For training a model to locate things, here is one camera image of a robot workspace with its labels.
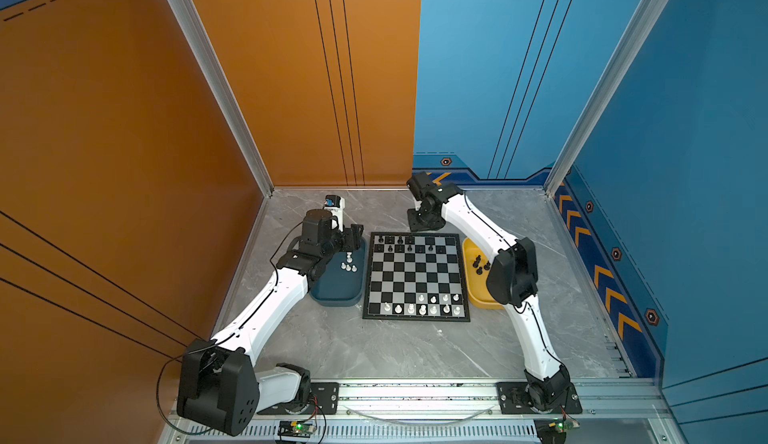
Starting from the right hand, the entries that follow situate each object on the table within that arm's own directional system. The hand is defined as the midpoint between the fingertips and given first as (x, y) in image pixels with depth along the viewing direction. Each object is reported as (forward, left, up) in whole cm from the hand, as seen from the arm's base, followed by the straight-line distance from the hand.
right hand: (415, 225), depth 96 cm
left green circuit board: (-53, +30, -12) cm, 62 cm away
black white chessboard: (-13, 0, -9) cm, 16 cm away
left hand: (-8, +18, +11) cm, 22 cm away
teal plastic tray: (-14, +24, -10) cm, 29 cm away
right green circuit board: (-52, -33, -11) cm, 62 cm away
